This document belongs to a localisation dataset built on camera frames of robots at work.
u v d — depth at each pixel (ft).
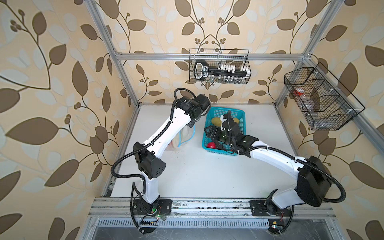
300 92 2.65
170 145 2.90
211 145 3.00
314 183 1.38
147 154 1.51
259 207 2.39
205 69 2.71
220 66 2.65
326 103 2.40
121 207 2.49
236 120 3.44
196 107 1.70
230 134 2.03
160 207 2.42
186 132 3.07
